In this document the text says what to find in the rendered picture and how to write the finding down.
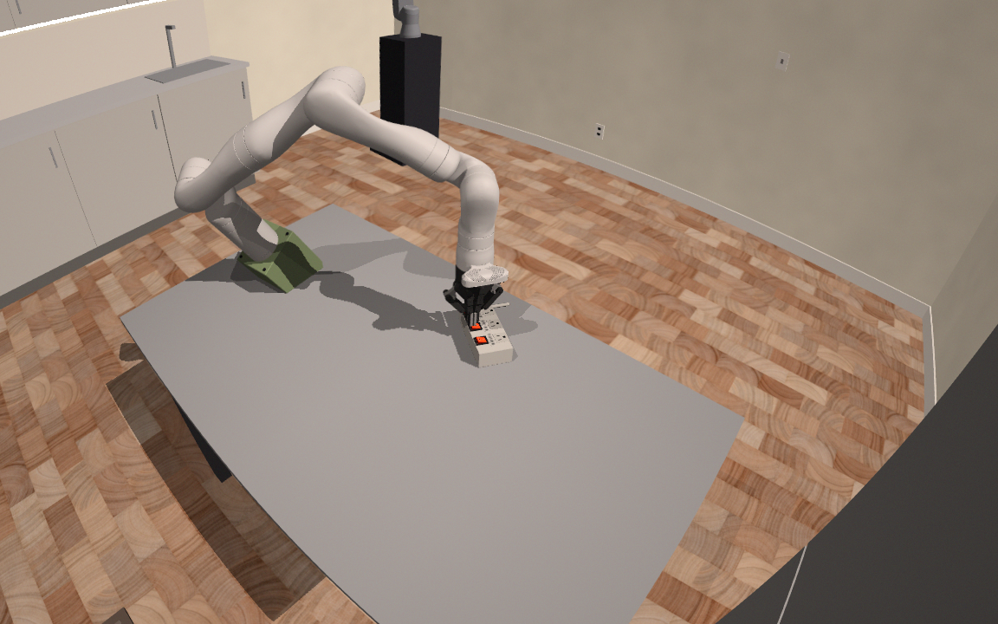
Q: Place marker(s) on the beige power strip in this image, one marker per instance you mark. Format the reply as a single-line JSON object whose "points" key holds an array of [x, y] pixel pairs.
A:
{"points": [[488, 340]]}

